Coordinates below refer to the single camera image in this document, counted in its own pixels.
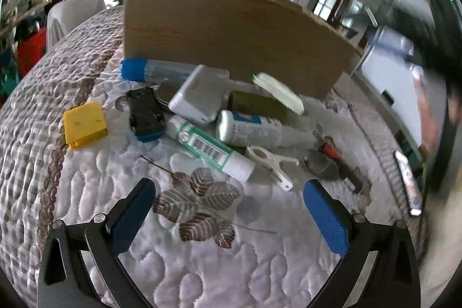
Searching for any dark grey red tool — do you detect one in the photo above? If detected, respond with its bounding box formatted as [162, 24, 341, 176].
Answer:
[303, 135, 365, 192]

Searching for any checked leaf print quilt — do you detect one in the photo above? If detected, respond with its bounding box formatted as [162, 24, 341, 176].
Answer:
[0, 5, 430, 308]

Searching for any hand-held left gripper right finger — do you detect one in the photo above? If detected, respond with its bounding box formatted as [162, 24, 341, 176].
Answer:
[302, 179, 422, 308]

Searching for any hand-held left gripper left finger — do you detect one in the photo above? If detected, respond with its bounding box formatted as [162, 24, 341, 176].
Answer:
[36, 177, 157, 308]

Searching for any cream plastic comb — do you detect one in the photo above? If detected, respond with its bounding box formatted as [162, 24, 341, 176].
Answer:
[252, 73, 305, 115]

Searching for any yellow plastic box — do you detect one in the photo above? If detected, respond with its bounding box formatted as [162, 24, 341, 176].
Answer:
[63, 101, 108, 150]

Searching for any round silver disc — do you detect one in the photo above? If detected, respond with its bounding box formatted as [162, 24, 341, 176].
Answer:
[153, 82, 183, 107]

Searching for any white plastic clip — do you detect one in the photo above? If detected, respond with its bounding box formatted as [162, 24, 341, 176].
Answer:
[246, 145, 300, 191]

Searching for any white bottle blue label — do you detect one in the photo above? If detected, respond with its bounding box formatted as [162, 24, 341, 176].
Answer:
[216, 109, 314, 148]

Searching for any brown cardboard box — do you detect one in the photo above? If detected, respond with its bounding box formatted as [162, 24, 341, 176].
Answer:
[123, 0, 358, 100]

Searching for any dark green box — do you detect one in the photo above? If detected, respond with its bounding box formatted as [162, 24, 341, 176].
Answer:
[227, 89, 309, 128]

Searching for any person's right forearm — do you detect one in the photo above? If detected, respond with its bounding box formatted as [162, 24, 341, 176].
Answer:
[413, 72, 452, 159]

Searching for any white cloth covered chair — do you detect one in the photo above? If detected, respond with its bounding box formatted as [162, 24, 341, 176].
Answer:
[47, 0, 107, 45]

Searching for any white power adapter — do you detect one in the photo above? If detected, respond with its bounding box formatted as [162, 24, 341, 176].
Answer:
[168, 65, 230, 126]

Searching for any clear tube blue cap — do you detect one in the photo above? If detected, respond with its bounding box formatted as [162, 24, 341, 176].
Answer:
[120, 57, 203, 82]

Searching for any smartphone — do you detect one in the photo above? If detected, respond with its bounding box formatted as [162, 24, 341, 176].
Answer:
[393, 150, 423, 216]

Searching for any red plastic stool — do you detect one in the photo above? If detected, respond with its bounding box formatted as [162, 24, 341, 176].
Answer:
[16, 28, 47, 78]

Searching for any white board panel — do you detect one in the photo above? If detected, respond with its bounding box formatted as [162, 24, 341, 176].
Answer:
[361, 25, 426, 150]

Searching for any green white tube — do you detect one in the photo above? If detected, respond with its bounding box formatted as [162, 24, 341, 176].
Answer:
[166, 115, 255, 183]

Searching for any black blue toy car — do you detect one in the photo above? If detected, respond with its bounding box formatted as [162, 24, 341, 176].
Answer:
[127, 87, 167, 143]

